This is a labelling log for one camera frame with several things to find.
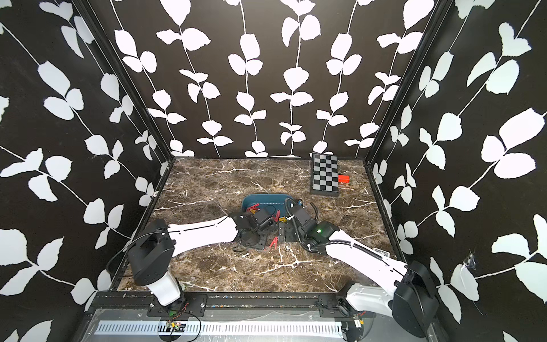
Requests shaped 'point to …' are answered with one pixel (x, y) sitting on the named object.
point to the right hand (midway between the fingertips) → (286, 226)
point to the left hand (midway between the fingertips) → (263, 241)
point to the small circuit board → (174, 326)
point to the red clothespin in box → (253, 209)
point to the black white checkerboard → (324, 174)
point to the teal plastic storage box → (271, 202)
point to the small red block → (343, 179)
